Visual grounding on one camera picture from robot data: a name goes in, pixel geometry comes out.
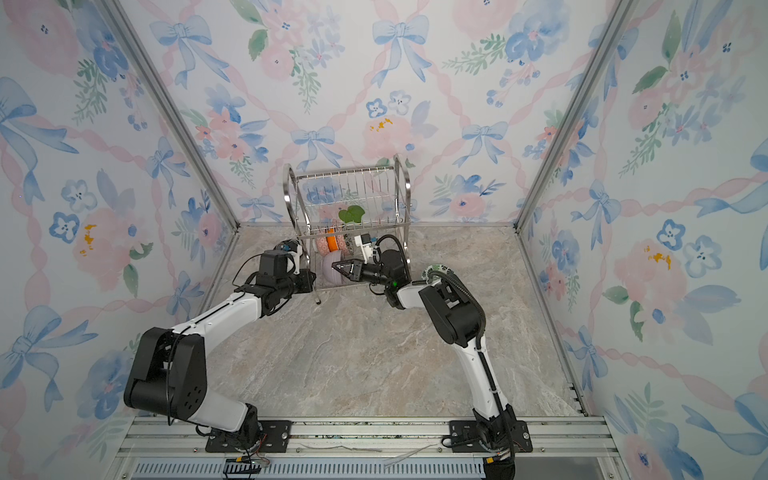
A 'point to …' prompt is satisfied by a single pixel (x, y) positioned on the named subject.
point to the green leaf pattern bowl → (436, 267)
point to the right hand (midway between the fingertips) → (334, 265)
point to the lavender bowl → (329, 272)
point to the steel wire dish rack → (332, 208)
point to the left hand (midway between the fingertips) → (314, 272)
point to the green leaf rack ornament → (352, 214)
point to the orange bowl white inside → (332, 241)
